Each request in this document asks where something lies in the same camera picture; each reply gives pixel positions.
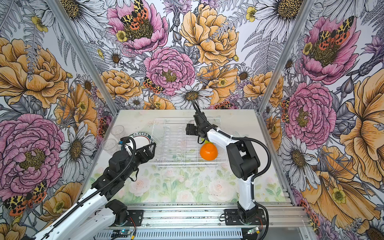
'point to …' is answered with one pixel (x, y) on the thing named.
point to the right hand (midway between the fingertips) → (192, 132)
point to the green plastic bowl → (206, 141)
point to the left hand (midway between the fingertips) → (150, 150)
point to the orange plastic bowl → (208, 151)
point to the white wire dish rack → (174, 148)
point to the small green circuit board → (125, 232)
